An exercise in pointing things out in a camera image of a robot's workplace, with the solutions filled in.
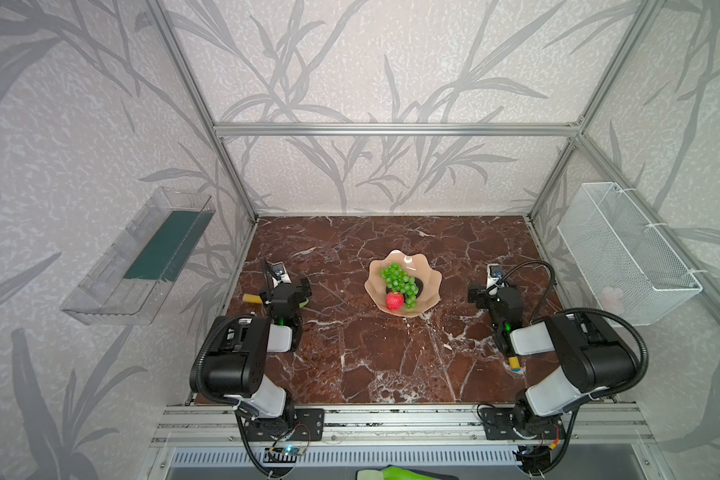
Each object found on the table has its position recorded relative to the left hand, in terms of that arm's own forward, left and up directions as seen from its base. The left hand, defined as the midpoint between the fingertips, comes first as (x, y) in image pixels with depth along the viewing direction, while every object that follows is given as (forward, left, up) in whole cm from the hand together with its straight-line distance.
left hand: (288, 267), depth 93 cm
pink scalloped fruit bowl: (+6, -41, -7) cm, 42 cm away
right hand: (+1, -64, -1) cm, 64 cm away
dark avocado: (-2, -42, -6) cm, 43 cm away
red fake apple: (-9, -34, -3) cm, 35 cm away
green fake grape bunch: (-4, -34, 0) cm, 34 cm away
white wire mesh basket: (-15, -82, +25) cm, 87 cm away
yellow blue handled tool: (-26, -67, -7) cm, 72 cm away
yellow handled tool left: (-7, +12, -8) cm, 16 cm away
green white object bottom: (-50, -32, -6) cm, 60 cm away
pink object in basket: (-17, -86, +13) cm, 89 cm away
